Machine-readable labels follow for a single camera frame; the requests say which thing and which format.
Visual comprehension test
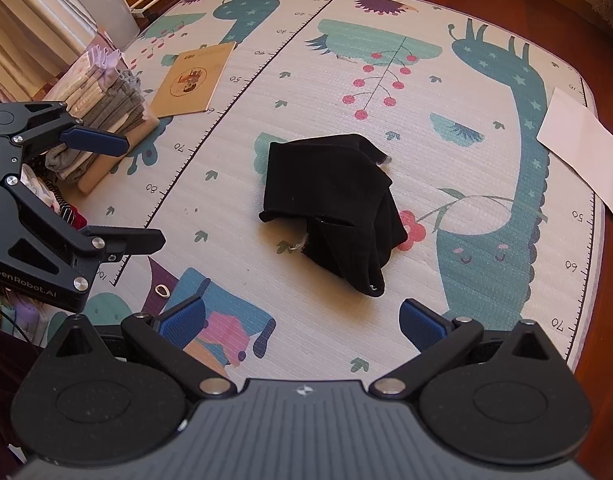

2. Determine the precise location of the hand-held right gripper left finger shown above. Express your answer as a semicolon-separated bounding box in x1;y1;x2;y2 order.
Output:
50;296;238;399

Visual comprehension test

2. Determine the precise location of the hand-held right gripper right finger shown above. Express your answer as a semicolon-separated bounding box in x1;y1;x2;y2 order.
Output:
369;298;563;397

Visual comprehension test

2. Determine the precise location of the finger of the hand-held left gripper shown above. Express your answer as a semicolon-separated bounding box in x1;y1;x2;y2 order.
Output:
0;101;130;181
4;176;166;289

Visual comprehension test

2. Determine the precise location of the black garment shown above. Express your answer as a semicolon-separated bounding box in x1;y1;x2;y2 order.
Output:
259;133;409;297

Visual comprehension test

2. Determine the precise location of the stack of folded clothes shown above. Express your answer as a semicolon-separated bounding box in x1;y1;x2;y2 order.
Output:
43;42;160;181

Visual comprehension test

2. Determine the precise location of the pile of colourful clothes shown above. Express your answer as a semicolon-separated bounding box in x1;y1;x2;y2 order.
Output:
0;152;88;346

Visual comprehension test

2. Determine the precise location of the brown paper booklet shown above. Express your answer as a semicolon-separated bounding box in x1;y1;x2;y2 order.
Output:
151;41;236;117

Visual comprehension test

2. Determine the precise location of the white plant pot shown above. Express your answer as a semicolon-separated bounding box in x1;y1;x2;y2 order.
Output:
69;0;140;50

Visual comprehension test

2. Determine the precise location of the beige curtain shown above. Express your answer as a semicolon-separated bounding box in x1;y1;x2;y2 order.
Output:
0;0;98;107

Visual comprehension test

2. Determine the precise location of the animal print play mat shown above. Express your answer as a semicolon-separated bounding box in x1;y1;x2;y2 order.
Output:
79;0;601;378

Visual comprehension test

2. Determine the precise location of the white paper sheet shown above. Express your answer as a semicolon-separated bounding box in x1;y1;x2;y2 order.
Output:
536;86;613;229

